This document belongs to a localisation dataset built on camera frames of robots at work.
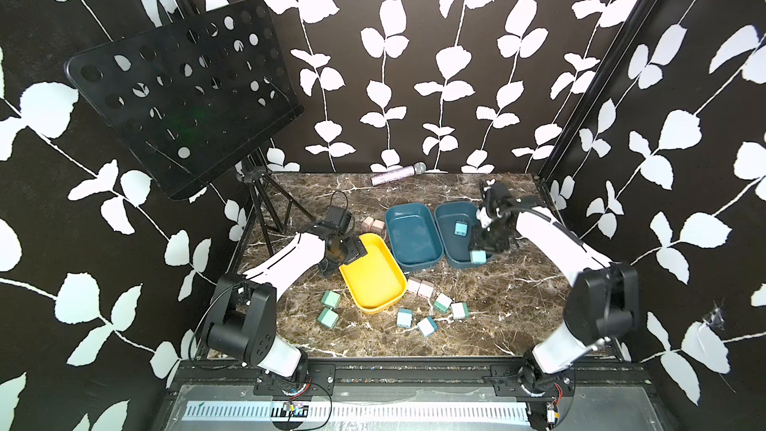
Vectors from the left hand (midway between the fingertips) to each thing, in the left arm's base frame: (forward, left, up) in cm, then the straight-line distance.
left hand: (354, 253), depth 89 cm
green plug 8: (-5, -36, +5) cm, 36 cm away
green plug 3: (-17, -14, -7) cm, 24 cm away
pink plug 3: (-8, -18, -6) cm, 20 cm away
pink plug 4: (-10, -21, -6) cm, 24 cm away
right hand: (0, -35, +4) cm, 36 cm away
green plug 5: (-14, -26, -6) cm, 30 cm away
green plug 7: (+11, -36, -4) cm, 38 cm away
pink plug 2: (+14, -7, -5) cm, 16 cm away
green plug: (-12, +7, -6) cm, 15 cm away
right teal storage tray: (+6, -34, -9) cm, 36 cm away
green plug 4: (-20, -20, -6) cm, 29 cm away
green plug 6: (-17, -31, -5) cm, 35 cm away
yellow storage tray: (-4, -6, -10) cm, 12 cm away
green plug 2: (-17, +7, -6) cm, 19 cm away
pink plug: (+14, -3, -4) cm, 15 cm away
